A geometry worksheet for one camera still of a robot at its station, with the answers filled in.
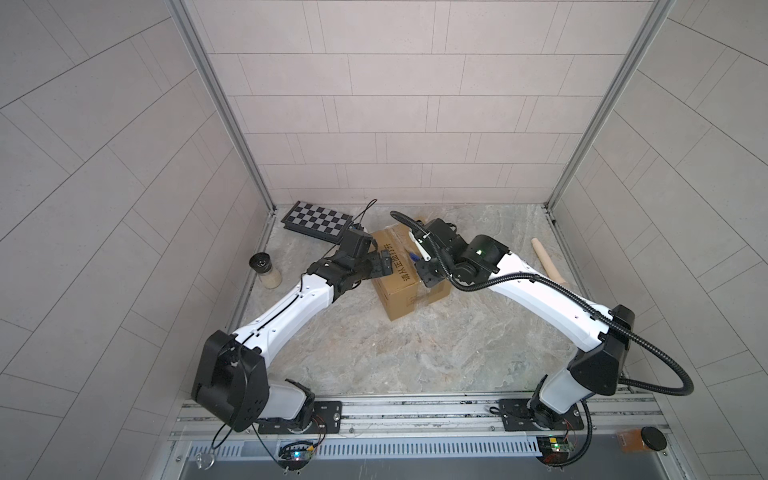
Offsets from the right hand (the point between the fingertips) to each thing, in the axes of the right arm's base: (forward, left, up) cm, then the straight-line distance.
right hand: (420, 269), depth 75 cm
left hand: (+7, +9, -4) cm, 12 cm away
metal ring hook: (-34, +50, -14) cm, 62 cm away
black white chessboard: (+34, +34, -15) cm, 50 cm away
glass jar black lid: (+11, +46, -7) cm, 47 cm away
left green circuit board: (-35, +31, -18) cm, 50 cm away
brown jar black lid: (-37, -43, -13) cm, 58 cm away
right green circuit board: (-37, -28, -22) cm, 51 cm away
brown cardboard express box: (-4, +5, -4) cm, 7 cm away
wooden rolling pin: (+10, -44, -19) cm, 49 cm away
